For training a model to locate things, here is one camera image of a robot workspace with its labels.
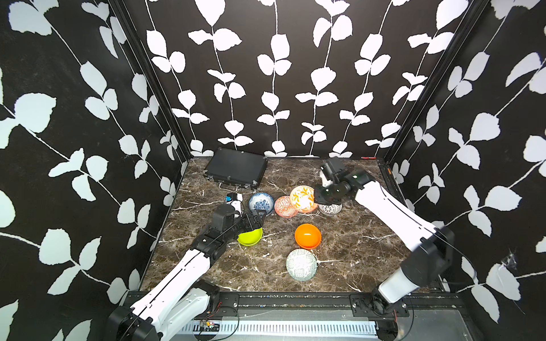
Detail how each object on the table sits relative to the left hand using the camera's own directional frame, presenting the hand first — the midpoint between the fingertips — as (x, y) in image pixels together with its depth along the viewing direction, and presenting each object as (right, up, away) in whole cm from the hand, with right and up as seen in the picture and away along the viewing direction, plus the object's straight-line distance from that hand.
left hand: (259, 211), depth 79 cm
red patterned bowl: (+10, -1, +19) cm, 22 cm away
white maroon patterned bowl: (+31, -2, +19) cm, 37 cm away
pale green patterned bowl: (+16, -21, +3) cm, 27 cm away
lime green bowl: (-5, -13, +9) cm, 17 cm away
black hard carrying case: (-17, +18, +32) cm, 40 cm away
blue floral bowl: (-1, +2, +19) cm, 19 cm away
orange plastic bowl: (+20, -12, +9) cm, 25 cm away
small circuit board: (-17, -37, -9) cm, 42 cm away
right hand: (+20, +6, +2) cm, 21 cm away
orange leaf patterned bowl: (+17, +4, +6) cm, 18 cm away
